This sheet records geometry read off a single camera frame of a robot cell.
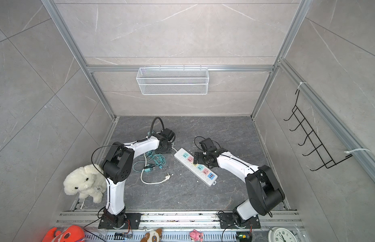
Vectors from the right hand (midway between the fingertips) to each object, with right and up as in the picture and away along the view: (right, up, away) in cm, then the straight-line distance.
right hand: (202, 159), depth 90 cm
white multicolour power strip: (-11, 0, +4) cm, 11 cm away
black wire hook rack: (+48, +10, -27) cm, 56 cm away
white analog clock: (+34, -29, -22) cm, 50 cm away
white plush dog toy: (-56, -6, -19) cm, 60 cm away
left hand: (-22, +6, +10) cm, 25 cm away
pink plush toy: (-4, -30, -22) cm, 38 cm away
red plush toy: (-61, -29, -23) cm, 71 cm away
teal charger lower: (-33, -6, -1) cm, 34 cm away
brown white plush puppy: (-24, -30, -22) cm, 45 cm away
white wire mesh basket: (-19, +51, +11) cm, 56 cm away
